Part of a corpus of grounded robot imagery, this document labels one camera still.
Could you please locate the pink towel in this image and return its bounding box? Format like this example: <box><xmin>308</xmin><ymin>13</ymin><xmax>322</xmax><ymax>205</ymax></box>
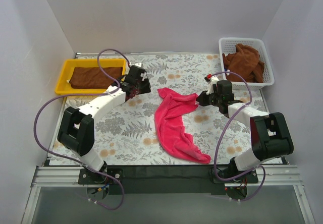
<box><xmin>154</xmin><ymin>87</ymin><xmax>211</xmax><ymax>164</ymax></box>

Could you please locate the brown towel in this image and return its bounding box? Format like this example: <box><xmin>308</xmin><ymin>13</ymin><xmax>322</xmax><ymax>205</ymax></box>
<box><xmin>69</xmin><ymin>67</ymin><xmax>114</xmax><ymax>89</ymax></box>
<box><xmin>222</xmin><ymin>43</ymin><xmax>264</xmax><ymax>83</ymax></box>

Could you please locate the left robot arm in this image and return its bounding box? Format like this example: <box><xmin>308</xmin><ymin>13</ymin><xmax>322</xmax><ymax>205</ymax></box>
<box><xmin>58</xmin><ymin>63</ymin><xmax>151</xmax><ymax>173</ymax></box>

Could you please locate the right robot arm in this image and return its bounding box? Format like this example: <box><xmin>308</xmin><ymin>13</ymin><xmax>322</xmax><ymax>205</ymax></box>
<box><xmin>197</xmin><ymin>76</ymin><xmax>294</xmax><ymax>181</ymax></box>

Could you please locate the brown towel in basket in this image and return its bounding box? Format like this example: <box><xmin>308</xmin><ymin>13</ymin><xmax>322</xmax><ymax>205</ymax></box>
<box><xmin>222</xmin><ymin>43</ymin><xmax>264</xmax><ymax>83</ymax></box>

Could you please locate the white plastic basket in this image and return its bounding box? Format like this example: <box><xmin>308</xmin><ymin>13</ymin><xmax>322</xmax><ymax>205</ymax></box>
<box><xmin>219</xmin><ymin>37</ymin><xmax>275</xmax><ymax>90</ymax></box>

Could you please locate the yellow plastic tray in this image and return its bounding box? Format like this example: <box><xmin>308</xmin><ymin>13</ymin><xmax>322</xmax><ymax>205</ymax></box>
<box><xmin>55</xmin><ymin>59</ymin><xmax>127</xmax><ymax>95</ymax></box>

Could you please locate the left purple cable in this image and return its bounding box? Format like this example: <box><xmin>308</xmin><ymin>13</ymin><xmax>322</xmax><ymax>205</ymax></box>
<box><xmin>34</xmin><ymin>48</ymin><xmax>132</xmax><ymax>211</ymax></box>

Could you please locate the purple cable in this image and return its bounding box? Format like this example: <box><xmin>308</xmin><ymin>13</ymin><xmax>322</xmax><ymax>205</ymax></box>
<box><xmin>34</xmin><ymin>48</ymin><xmax>132</xmax><ymax>211</ymax></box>
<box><xmin>205</xmin><ymin>71</ymin><xmax>266</xmax><ymax>202</ymax></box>

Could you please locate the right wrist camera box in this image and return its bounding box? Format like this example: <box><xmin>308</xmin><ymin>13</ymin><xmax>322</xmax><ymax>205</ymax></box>
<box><xmin>204</xmin><ymin>74</ymin><xmax>219</xmax><ymax>95</ymax></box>

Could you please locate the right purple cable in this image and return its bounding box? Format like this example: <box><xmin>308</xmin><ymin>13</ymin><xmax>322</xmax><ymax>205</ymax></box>
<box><xmin>205</xmin><ymin>71</ymin><xmax>266</xmax><ymax>202</ymax></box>

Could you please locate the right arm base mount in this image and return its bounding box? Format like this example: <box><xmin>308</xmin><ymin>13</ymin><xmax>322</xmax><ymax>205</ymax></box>
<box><xmin>208</xmin><ymin>167</ymin><xmax>259</xmax><ymax>185</ymax></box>

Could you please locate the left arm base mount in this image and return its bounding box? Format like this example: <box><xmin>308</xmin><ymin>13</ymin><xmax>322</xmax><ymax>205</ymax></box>
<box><xmin>78</xmin><ymin>168</ymin><xmax>123</xmax><ymax>185</ymax></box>

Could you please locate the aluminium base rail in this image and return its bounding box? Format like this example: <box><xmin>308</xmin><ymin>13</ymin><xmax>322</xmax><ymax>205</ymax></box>
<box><xmin>22</xmin><ymin>164</ymin><xmax>315</xmax><ymax>223</ymax></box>

